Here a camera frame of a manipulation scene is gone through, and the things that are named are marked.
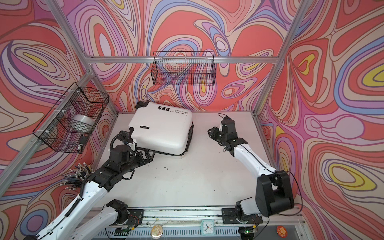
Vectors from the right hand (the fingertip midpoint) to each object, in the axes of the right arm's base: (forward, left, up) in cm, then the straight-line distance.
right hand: (209, 133), depth 87 cm
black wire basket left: (-3, +73, +15) cm, 74 cm away
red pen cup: (-24, +71, -3) cm, 75 cm away
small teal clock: (-44, +4, -14) cm, 47 cm away
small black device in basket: (-8, +66, +9) cm, 67 cm away
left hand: (-13, +32, +2) cm, 35 cm away
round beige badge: (-45, +29, -15) cm, 56 cm away
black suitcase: (+1, +28, +4) cm, 29 cm away
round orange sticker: (-47, -30, -16) cm, 58 cm away
